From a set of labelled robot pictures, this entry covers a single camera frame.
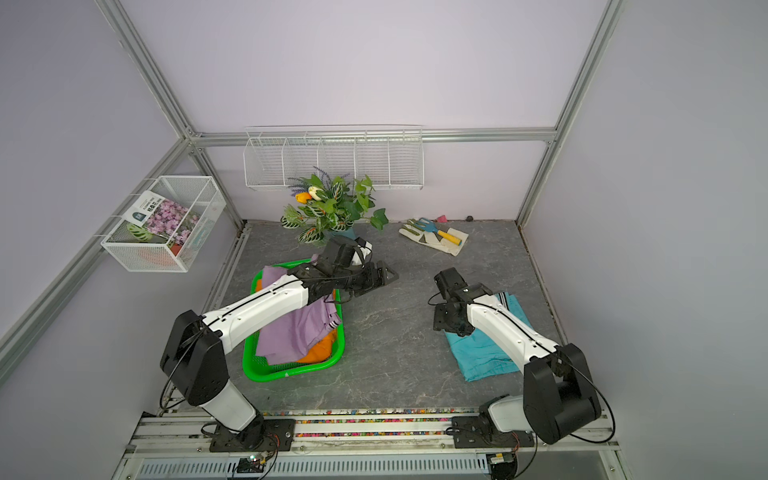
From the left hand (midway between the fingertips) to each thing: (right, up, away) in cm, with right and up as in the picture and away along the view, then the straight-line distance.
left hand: (391, 282), depth 80 cm
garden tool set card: (+14, +15, +36) cm, 41 cm away
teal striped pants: (+23, -21, +1) cm, 31 cm away
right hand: (+16, -12, +7) cm, 21 cm away
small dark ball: (+32, +22, +44) cm, 59 cm away
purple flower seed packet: (-57, +17, -6) cm, 60 cm away
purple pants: (-27, -16, +2) cm, 31 cm away
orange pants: (-20, -19, +4) cm, 28 cm away
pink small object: (+21, +22, +44) cm, 53 cm away
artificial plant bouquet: (-16, +20, -4) cm, 26 cm away
